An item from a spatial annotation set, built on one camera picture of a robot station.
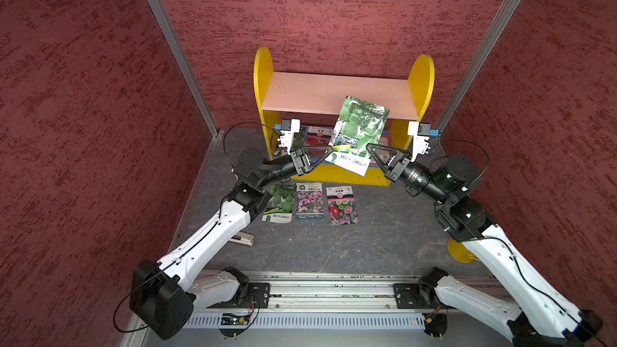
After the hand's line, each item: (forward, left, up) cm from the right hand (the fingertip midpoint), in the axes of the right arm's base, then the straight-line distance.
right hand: (364, 154), depth 57 cm
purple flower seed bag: (+8, +15, -42) cm, 45 cm away
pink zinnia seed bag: (+7, +2, -43) cm, 43 cm away
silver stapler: (-6, +39, -39) cm, 55 cm away
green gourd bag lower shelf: (+31, +19, -27) cm, 45 cm away
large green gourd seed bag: (+9, +27, -42) cm, 50 cm away
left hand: (0, +8, -1) cm, 8 cm away
